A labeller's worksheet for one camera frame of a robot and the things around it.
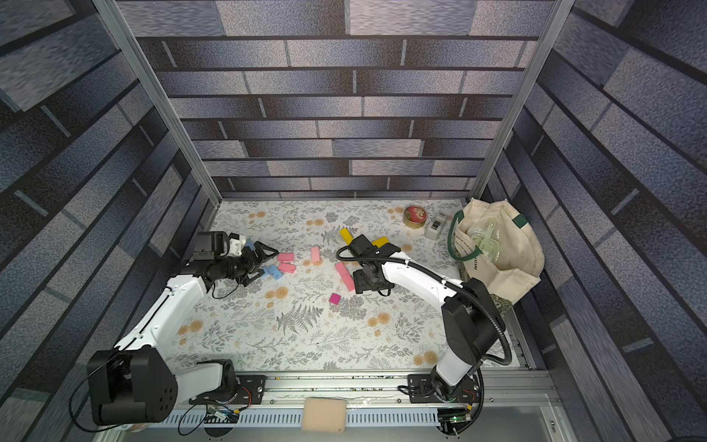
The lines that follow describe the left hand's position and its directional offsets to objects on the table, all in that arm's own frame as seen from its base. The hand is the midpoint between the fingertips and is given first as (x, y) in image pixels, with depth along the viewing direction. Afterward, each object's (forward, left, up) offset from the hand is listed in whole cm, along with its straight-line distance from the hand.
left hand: (272, 258), depth 81 cm
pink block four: (+13, -10, -17) cm, 24 cm away
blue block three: (+5, +5, -16) cm, 18 cm away
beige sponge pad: (-38, -18, -17) cm, 45 cm away
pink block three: (+2, -22, -16) cm, 28 cm away
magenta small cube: (-5, -18, -17) cm, 25 cm away
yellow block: (+22, -21, -17) cm, 35 cm away
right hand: (-3, -29, -10) cm, 31 cm away
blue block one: (+2, +6, +4) cm, 8 cm away
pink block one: (+11, +1, -16) cm, 19 cm away
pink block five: (+8, -19, -17) cm, 27 cm away
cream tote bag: (+13, -76, -10) cm, 78 cm away
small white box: (+24, -57, -13) cm, 63 cm away
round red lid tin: (+30, -49, -13) cm, 59 cm away
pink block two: (+7, 0, -16) cm, 17 cm away
